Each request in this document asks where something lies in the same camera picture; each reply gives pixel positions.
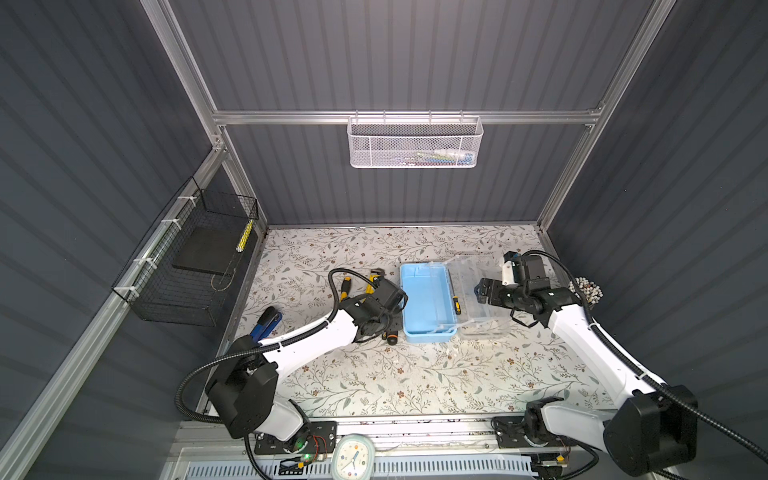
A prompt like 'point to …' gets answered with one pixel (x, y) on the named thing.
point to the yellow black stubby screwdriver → (346, 287)
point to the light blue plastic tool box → (439, 301)
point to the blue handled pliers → (267, 323)
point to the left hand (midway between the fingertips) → (398, 319)
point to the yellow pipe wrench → (376, 273)
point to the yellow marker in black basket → (244, 236)
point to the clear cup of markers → (591, 290)
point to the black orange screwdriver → (392, 337)
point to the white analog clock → (353, 458)
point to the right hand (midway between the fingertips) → (493, 292)
